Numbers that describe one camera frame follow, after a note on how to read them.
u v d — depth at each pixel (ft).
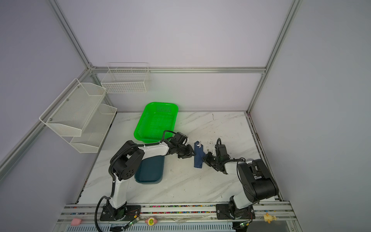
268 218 2.24
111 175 1.71
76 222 2.30
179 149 2.66
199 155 3.05
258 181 1.51
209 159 2.73
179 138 2.56
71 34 2.51
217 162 2.47
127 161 1.73
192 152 2.96
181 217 2.40
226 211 2.40
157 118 3.83
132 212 2.42
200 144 3.31
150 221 2.21
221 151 2.44
